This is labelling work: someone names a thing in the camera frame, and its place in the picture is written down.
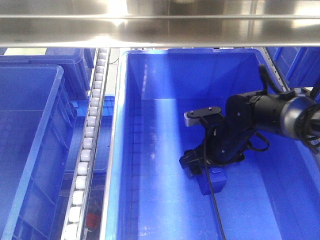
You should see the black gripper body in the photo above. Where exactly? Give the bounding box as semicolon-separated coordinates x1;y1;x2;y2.
204;92;258;166

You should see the small blue plastic box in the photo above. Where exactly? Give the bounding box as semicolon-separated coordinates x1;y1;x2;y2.
196;166;228;196

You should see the large blue plastic bin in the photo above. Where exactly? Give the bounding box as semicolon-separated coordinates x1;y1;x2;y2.
104;47;320;240

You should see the steel rack on castors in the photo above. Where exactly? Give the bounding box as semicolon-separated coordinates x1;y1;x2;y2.
0;0;320;240

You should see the row of blue bins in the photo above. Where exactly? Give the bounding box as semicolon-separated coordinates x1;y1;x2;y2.
0;46;320;240

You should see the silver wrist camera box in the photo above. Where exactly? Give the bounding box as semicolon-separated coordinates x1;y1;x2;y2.
184;106;223;128

